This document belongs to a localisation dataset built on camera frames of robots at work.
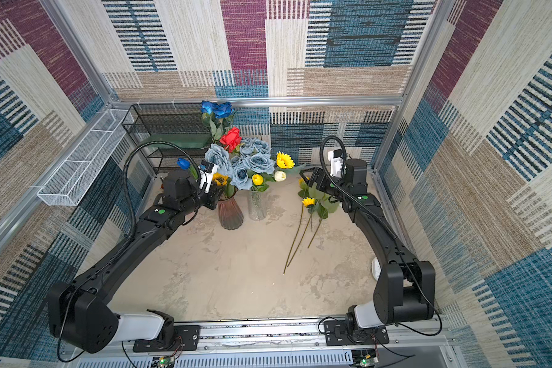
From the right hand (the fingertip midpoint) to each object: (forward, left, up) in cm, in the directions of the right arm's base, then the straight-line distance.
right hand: (311, 178), depth 81 cm
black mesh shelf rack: (+33, +61, -3) cm, 69 cm away
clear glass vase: (+3, +21, -20) cm, 29 cm away
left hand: (-3, +31, 0) cm, 31 cm away
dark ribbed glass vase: (-4, +31, -17) cm, 35 cm away
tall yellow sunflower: (+6, -1, -22) cm, 23 cm away
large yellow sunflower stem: (-10, +4, -26) cm, 28 cm away
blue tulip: (0, +42, +8) cm, 43 cm away
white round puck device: (-23, -23, -24) cm, 41 cm away
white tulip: (-5, +11, +7) cm, 14 cm away
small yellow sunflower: (+1, +9, +8) cm, 12 cm away
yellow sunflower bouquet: (+5, -5, -22) cm, 23 cm away
